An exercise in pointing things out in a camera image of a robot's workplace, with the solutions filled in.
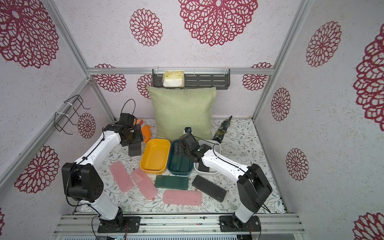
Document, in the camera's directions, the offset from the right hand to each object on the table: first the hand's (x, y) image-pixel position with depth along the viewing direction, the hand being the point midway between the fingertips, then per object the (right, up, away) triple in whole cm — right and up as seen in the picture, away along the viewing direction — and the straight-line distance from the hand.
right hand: (181, 144), depth 85 cm
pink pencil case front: (+5, -29, -3) cm, 30 cm away
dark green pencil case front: (-6, -23, +4) cm, 24 cm away
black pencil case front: (+15, -25, +1) cm, 29 cm away
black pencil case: (+12, -15, +7) cm, 20 cm away
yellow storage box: (-18, -8, +12) cm, 23 cm away
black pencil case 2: (-26, -2, -2) cm, 26 cm away
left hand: (-27, +3, +4) cm, 28 cm away
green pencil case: (-1, -11, +8) cm, 14 cm away
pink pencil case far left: (-37, -20, +5) cm, 42 cm away
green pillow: (-4, +21, +3) cm, 22 cm away
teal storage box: (-3, -17, +4) cm, 17 cm away
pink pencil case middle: (-21, -23, +1) cm, 31 cm away
